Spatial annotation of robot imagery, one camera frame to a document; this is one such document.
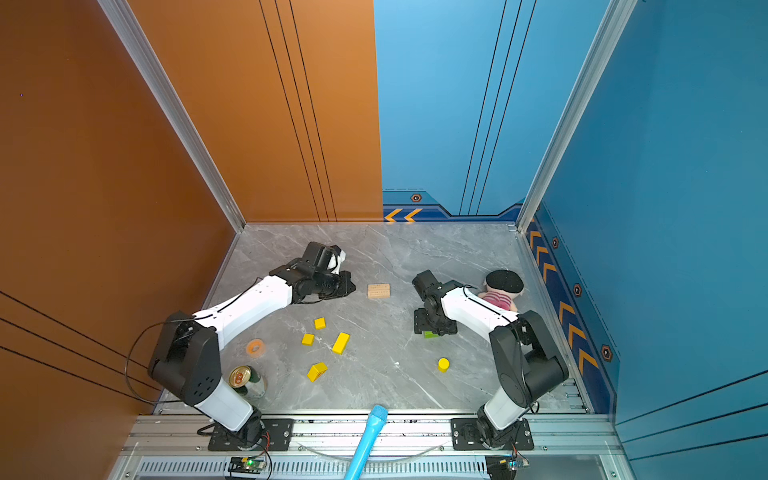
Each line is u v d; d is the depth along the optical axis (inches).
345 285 30.3
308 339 35.3
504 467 27.8
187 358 17.9
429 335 35.2
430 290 28.6
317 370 32.5
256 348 34.2
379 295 39.1
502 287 36.8
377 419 28.7
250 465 27.8
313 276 27.0
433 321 29.8
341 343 34.5
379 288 39.2
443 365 32.5
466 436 28.5
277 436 29.0
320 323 36.2
